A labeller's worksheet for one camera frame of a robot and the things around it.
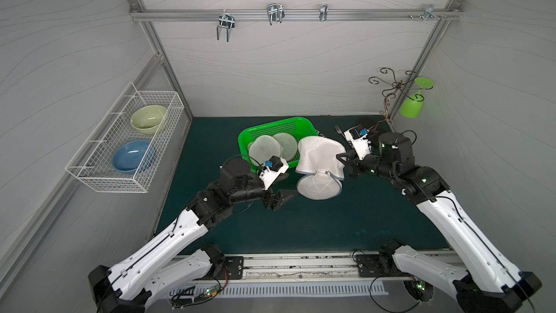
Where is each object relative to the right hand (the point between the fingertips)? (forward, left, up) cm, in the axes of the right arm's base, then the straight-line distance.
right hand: (339, 154), depth 69 cm
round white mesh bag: (+21, +30, -27) cm, 45 cm away
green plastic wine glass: (+34, -38, -9) cm, 51 cm away
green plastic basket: (+34, +13, -25) cm, 45 cm away
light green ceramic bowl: (+8, +66, +5) cm, 67 cm away
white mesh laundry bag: (-3, +6, 0) cm, 7 cm away
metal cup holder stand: (+35, -26, -2) cm, 44 cm away
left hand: (-11, +15, -2) cm, 19 cm away
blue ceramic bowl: (-7, +64, +5) cm, 65 cm away
